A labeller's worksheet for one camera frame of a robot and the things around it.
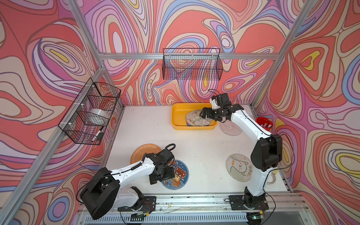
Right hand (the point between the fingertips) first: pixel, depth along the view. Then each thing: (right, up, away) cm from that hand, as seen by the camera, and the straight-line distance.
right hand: (206, 118), depth 90 cm
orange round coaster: (-45, -23, +3) cm, 51 cm away
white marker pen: (-61, -9, -18) cm, 64 cm away
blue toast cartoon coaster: (-16, -35, -7) cm, 39 cm away
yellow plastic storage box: (-18, +6, +26) cm, 32 cm away
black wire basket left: (-67, -1, -18) cm, 69 cm away
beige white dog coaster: (+20, -31, -4) cm, 37 cm away
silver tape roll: (-59, +1, -20) cm, 62 cm away
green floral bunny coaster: (-6, 0, +19) cm, 20 cm away
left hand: (-24, -37, -9) cm, 44 cm away
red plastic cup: (+40, -3, +4) cm, 41 cm away
